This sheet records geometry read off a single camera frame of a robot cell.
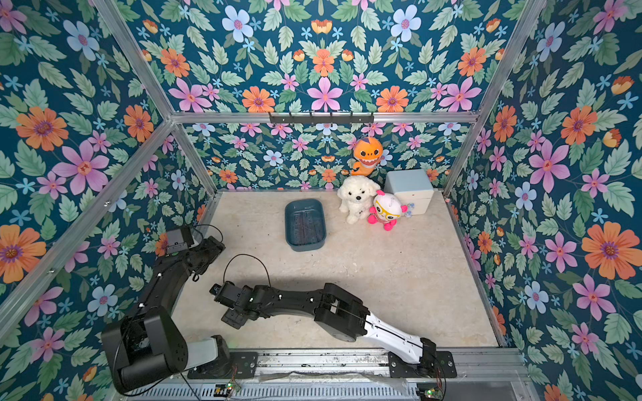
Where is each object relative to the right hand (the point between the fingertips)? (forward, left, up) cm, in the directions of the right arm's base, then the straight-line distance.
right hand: (238, 305), depth 85 cm
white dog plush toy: (+38, -41, +17) cm, 59 cm away
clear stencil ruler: (+33, -23, +1) cm, 40 cm away
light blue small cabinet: (+45, -65, +13) cm, 80 cm away
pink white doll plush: (+33, -53, +14) cm, 64 cm away
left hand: (+16, +7, +12) cm, 22 cm away
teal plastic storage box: (+34, -19, +2) cm, 39 cm away
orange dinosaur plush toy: (+51, -46, +27) cm, 74 cm away
